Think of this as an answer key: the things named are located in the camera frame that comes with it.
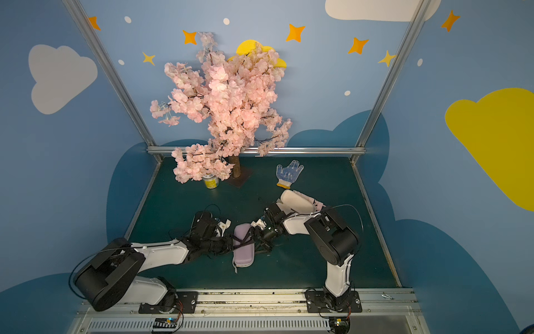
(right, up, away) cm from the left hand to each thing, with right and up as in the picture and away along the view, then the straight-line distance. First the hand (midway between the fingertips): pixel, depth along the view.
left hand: (244, 243), depth 86 cm
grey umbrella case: (0, -1, -3) cm, 3 cm away
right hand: (+2, -1, -1) cm, 3 cm away
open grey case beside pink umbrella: (+22, +15, +15) cm, 31 cm away
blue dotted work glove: (+21, +29, +29) cm, 46 cm away
